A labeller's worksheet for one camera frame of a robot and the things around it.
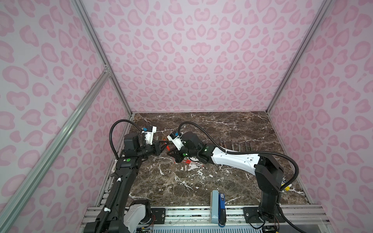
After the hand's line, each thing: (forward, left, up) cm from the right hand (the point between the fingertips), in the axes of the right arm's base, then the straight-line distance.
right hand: (169, 153), depth 78 cm
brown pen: (+17, -34, -17) cm, 41 cm away
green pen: (+14, -39, -17) cm, 44 cm away
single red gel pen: (+1, 0, +5) cm, 5 cm away
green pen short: (+15, -51, -19) cm, 57 cm away
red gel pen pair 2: (+3, -10, -17) cm, 20 cm away
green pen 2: (+13, -43, -17) cm, 48 cm away
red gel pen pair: (-5, -10, +3) cm, 11 cm away
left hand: (+3, 0, +6) cm, 7 cm away
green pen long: (+15, -48, -18) cm, 53 cm away
